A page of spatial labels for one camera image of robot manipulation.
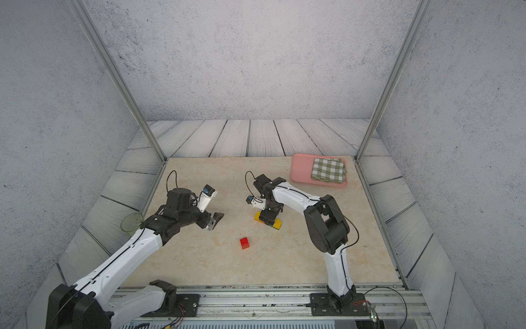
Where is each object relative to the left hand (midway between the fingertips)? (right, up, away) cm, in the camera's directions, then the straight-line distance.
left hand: (216, 208), depth 82 cm
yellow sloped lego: (+15, -6, +12) cm, 20 cm away
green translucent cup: (-35, -6, +2) cm, 35 cm away
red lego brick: (+11, -15, +3) cm, 19 cm away
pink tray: (+39, +16, +33) cm, 53 cm away
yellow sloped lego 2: (+25, -9, +10) cm, 28 cm away
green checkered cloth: (+55, +15, +33) cm, 66 cm away
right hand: (+22, -5, +11) cm, 25 cm away
